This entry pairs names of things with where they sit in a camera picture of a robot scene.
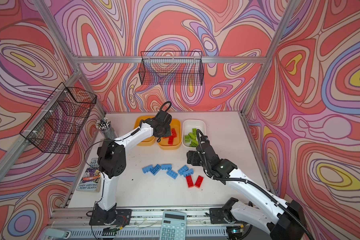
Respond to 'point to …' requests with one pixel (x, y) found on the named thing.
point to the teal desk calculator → (173, 226)
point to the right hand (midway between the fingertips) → (195, 157)
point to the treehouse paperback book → (91, 181)
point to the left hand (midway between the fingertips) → (170, 131)
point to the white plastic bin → (188, 126)
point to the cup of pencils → (104, 125)
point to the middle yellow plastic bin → (163, 144)
